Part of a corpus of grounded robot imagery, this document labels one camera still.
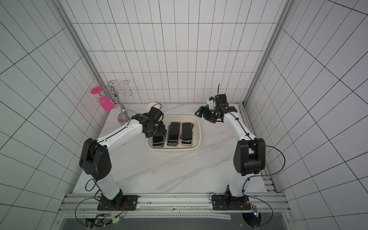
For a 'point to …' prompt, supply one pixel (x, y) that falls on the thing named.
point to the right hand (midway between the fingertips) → (194, 115)
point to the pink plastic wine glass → (107, 103)
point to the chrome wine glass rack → (112, 89)
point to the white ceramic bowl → (150, 105)
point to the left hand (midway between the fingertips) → (157, 135)
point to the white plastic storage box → (196, 140)
